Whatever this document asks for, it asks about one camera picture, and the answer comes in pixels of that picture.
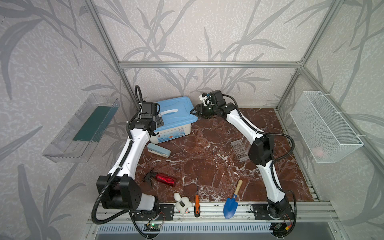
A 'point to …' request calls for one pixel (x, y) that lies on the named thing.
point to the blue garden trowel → (230, 205)
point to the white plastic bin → (167, 135)
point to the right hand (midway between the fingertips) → (193, 109)
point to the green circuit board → (152, 227)
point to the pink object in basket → (317, 151)
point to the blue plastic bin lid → (175, 112)
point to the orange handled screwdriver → (197, 209)
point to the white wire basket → (329, 138)
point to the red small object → (164, 178)
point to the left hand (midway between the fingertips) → (153, 116)
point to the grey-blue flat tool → (159, 150)
